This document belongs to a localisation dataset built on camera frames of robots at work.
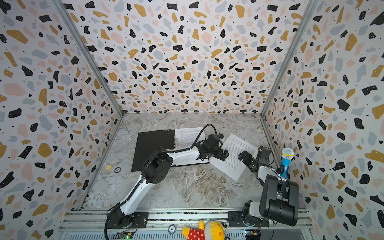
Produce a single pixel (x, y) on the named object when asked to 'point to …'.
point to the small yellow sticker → (108, 167)
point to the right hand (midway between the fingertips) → (244, 155)
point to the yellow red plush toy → (212, 230)
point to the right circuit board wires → (250, 232)
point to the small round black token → (117, 170)
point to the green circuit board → (123, 235)
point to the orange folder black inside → (146, 142)
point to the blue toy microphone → (287, 154)
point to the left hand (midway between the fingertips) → (226, 151)
